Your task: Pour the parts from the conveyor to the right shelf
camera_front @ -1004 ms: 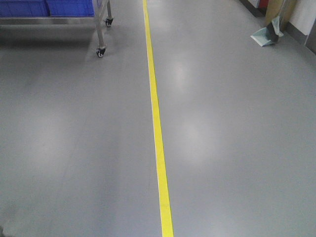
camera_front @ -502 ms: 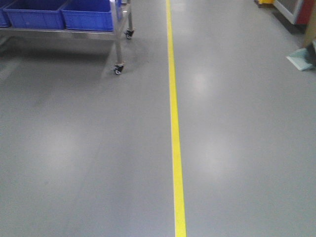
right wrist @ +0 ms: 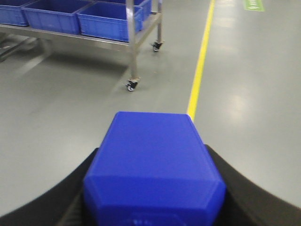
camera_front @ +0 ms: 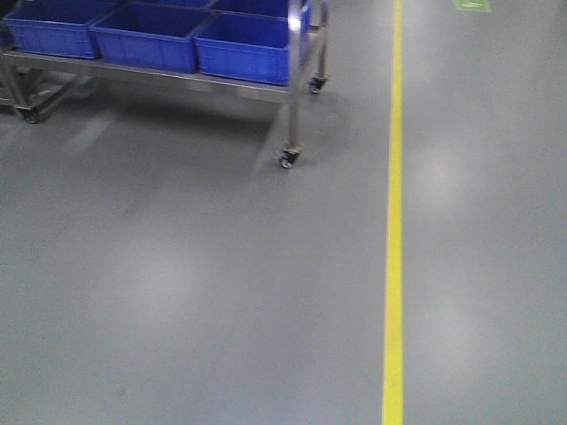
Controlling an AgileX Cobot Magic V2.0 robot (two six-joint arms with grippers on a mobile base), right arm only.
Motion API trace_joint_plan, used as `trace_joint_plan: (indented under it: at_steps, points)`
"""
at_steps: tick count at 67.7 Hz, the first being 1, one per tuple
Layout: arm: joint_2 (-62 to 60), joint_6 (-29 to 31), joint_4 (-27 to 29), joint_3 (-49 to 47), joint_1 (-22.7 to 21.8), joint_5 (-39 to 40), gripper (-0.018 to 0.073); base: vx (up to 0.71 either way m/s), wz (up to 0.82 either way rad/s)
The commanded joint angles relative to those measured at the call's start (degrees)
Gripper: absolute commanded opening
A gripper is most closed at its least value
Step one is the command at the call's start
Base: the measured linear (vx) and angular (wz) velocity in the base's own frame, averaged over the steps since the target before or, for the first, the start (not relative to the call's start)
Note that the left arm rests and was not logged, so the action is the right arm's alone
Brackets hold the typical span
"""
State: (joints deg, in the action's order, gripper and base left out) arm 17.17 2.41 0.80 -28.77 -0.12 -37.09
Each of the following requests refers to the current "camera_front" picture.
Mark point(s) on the steel rack on castors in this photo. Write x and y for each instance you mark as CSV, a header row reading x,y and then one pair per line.
x,y
31,104
294,102

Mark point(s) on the row of blue bins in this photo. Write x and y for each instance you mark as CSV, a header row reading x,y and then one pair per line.
x,y
146,40

